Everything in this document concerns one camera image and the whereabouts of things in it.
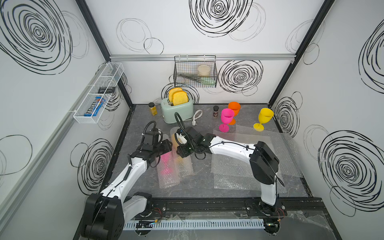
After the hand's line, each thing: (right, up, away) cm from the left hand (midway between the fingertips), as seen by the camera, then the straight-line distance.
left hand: (169, 144), depth 85 cm
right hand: (+7, -3, -1) cm, 7 cm away
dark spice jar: (+30, +20, +23) cm, 43 cm away
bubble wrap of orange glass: (+35, -17, 0) cm, 39 cm away
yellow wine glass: (+59, +16, +9) cm, 62 cm away
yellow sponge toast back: (-1, +31, +13) cm, 34 cm away
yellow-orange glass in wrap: (+9, -10, -6) cm, 15 cm away
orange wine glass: (+43, +22, +15) cm, 50 cm away
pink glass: (+35, +17, +9) cm, 40 cm away
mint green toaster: (-3, +19, +14) cm, 24 cm away
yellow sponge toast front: (+5, +29, +12) cm, 31 cm away
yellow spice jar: (-16, +22, +23) cm, 36 cm away
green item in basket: (+23, +39, +11) cm, 47 cm away
